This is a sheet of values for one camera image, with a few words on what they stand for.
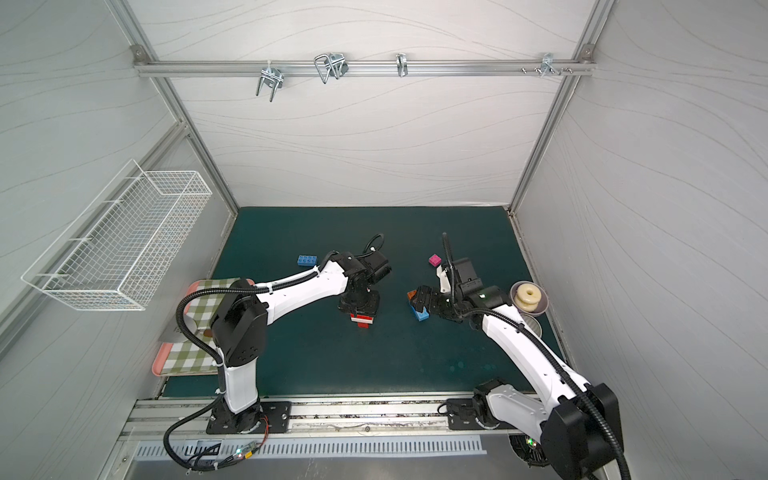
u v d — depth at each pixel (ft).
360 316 2.75
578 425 1.26
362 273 2.08
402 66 2.56
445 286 2.39
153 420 2.46
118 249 2.25
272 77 2.61
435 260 3.38
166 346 2.77
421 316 2.88
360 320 2.82
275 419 2.41
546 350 1.50
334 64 2.51
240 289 1.65
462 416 2.41
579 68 2.56
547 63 2.51
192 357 2.69
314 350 2.81
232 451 2.29
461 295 2.01
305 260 3.40
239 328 1.56
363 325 2.85
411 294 3.04
